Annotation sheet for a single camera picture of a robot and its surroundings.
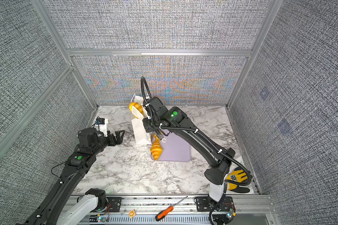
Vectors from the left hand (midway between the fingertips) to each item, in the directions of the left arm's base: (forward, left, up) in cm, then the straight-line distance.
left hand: (117, 131), depth 76 cm
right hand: (0, -17, +7) cm, 18 cm away
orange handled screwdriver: (-37, -23, -20) cm, 48 cm away
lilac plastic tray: (0, -33, -22) cm, 39 cm away
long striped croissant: (-2, -20, -18) cm, 27 cm away
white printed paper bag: (+5, -11, -14) cm, 19 cm away
